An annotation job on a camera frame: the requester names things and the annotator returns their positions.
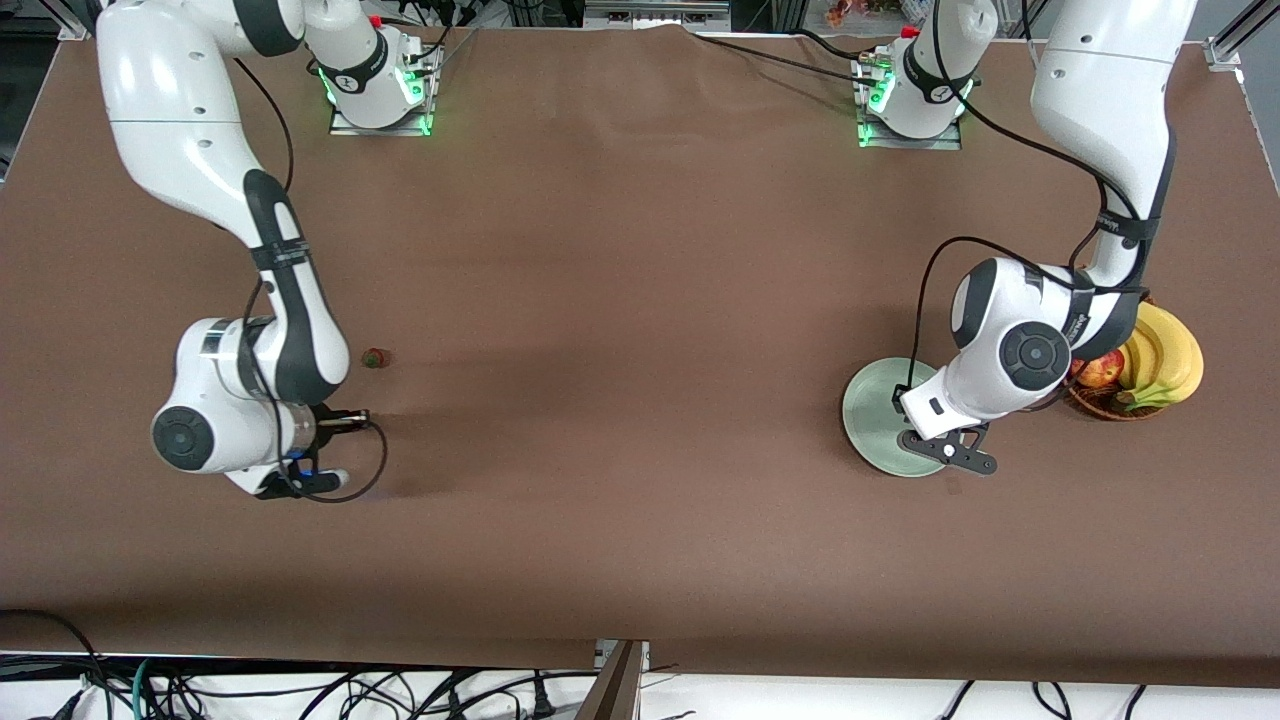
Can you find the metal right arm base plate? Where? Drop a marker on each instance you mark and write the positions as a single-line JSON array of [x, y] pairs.
[[380, 131]]

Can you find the brown camera mount beam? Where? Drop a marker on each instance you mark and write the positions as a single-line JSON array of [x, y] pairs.
[[615, 690]]

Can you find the brown table cover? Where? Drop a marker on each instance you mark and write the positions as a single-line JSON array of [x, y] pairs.
[[640, 550]]

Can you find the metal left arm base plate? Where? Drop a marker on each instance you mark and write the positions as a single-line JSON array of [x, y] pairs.
[[910, 143]]

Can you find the aluminium corner bracket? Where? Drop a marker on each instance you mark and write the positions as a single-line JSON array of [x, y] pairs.
[[1222, 52], [78, 27]]

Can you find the orange red background objects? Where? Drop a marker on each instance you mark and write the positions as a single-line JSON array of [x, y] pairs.
[[845, 12]]

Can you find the yellow banana bunch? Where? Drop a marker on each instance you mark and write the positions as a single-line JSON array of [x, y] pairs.
[[1175, 350]]

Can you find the brown wicker basket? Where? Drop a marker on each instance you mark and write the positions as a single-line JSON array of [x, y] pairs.
[[1100, 408]]

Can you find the aluminium frame rail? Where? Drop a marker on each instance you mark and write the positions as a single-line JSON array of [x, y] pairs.
[[650, 15]]

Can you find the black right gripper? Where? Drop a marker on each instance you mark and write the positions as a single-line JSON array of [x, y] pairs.
[[327, 423]]

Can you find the red strawberry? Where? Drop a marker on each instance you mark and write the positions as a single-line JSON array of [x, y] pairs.
[[375, 358]]

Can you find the pale green round plate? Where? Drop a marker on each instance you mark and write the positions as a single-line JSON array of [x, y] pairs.
[[870, 420]]

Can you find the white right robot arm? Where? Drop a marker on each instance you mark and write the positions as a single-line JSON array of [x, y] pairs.
[[170, 110]]

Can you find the red yellow apple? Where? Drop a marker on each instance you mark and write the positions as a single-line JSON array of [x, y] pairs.
[[1105, 372]]

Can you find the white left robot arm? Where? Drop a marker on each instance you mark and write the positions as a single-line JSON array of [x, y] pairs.
[[1100, 90]]

